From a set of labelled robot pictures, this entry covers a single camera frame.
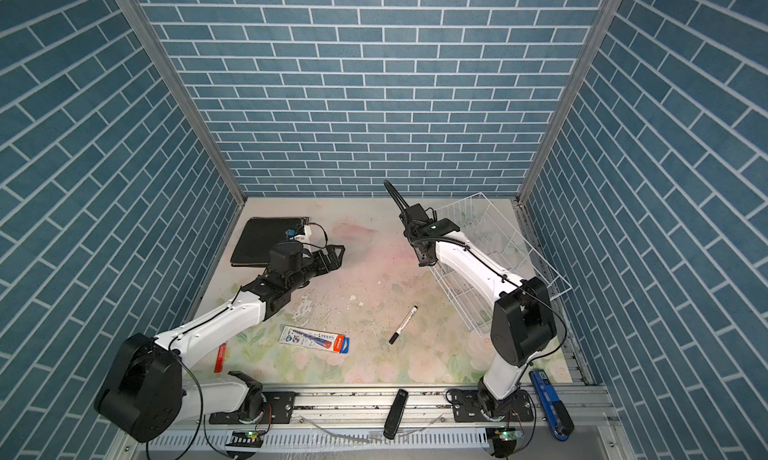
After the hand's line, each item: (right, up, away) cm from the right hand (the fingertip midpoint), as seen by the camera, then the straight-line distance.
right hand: (435, 245), depth 88 cm
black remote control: (-12, -40, -15) cm, 45 cm away
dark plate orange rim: (-61, +1, +17) cm, 63 cm away
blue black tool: (+27, -39, -18) cm, 51 cm away
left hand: (-29, -2, -3) cm, 29 cm away
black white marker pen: (-9, -23, -1) cm, 25 cm away
